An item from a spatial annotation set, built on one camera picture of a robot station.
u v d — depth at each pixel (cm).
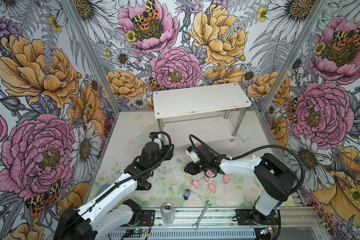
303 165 85
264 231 72
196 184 83
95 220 42
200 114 75
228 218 76
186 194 79
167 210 65
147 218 74
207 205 78
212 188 83
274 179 46
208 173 75
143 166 60
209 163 70
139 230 71
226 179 85
